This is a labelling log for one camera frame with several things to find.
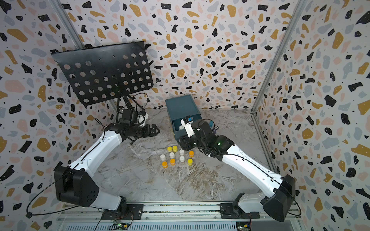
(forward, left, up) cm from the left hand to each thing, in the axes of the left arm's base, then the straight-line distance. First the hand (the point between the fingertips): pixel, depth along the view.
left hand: (154, 130), depth 84 cm
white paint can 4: (+4, -16, -2) cm, 16 cm away
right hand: (-11, -16, +8) cm, 21 cm away
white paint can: (-7, -9, -17) cm, 21 cm away
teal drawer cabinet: (+18, -13, +1) cm, 23 cm away
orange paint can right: (-6, -21, -18) cm, 28 cm away
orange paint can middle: (-11, -9, -18) cm, 23 cm away
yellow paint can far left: (-3, -7, -17) cm, 19 cm away
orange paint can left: (-13, -5, -18) cm, 23 cm away
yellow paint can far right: (-2, -10, -17) cm, 20 cm away
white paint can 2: (-5, -15, -17) cm, 23 cm away
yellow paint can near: (-11, -20, -18) cm, 29 cm away
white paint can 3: (-10, -15, -17) cm, 25 cm away
